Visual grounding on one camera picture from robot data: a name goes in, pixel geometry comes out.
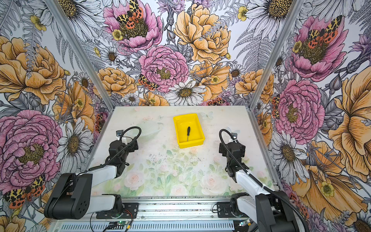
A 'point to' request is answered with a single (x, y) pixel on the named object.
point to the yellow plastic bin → (196, 137)
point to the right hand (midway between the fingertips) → (231, 146)
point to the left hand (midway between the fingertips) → (128, 141)
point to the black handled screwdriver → (189, 129)
